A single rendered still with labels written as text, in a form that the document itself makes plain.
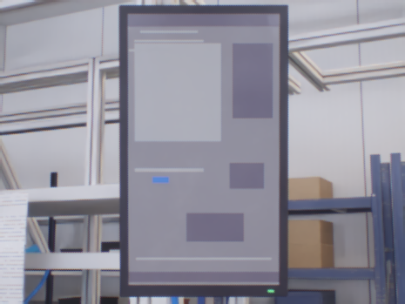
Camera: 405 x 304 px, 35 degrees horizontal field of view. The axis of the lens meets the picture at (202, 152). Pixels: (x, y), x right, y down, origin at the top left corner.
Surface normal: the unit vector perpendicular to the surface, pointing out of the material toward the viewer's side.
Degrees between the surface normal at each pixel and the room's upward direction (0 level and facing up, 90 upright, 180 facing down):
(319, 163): 90
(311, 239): 90
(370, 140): 90
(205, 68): 101
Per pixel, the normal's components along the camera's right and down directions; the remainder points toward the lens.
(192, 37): 0.00, 0.02
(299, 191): -0.43, -0.15
